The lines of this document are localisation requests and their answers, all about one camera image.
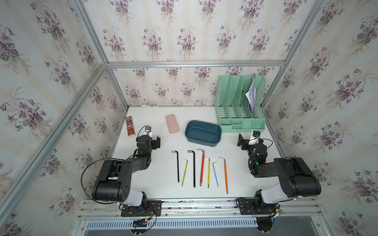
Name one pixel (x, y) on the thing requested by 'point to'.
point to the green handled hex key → (185, 172)
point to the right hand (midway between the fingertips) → (249, 135)
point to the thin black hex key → (174, 151)
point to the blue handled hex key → (216, 180)
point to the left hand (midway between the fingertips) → (150, 136)
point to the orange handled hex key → (226, 174)
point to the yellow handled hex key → (208, 171)
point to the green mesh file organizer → (232, 106)
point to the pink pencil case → (172, 124)
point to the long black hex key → (194, 167)
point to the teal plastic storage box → (203, 132)
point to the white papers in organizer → (251, 95)
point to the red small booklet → (130, 127)
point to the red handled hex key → (202, 165)
